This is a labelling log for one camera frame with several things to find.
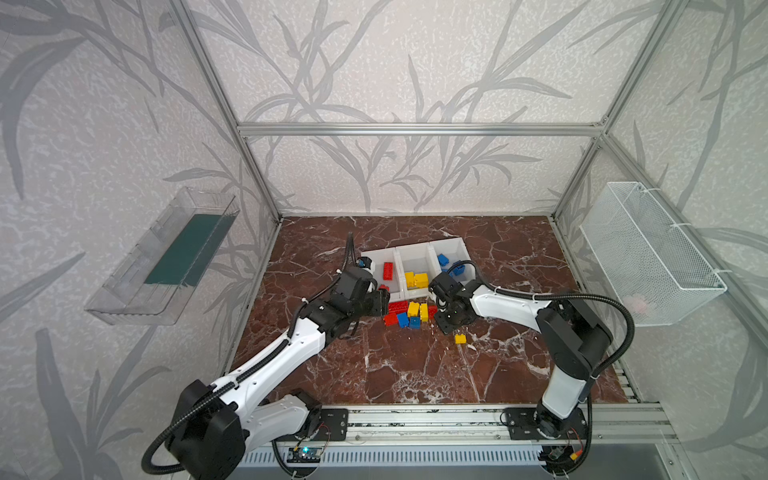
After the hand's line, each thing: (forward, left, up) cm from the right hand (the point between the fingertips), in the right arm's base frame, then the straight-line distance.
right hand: (445, 313), depth 93 cm
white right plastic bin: (+21, -4, +1) cm, 21 cm away
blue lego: (+20, -1, +1) cm, 20 cm away
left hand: (+1, +18, +16) cm, 24 cm away
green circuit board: (-36, +37, -1) cm, 52 cm away
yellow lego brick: (+9, +8, +6) cm, 13 cm away
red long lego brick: (+15, +19, +1) cm, 24 cm away
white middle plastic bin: (+19, +9, -1) cm, 21 cm away
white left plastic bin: (+7, +15, +5) cm, 17 cm away
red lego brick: (+2, +15, +1) cm, 15 cm away
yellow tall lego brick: (-1, +7, +2) cm, 7 cm away
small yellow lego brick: (-8, -4, 0) cm, 9 cm away
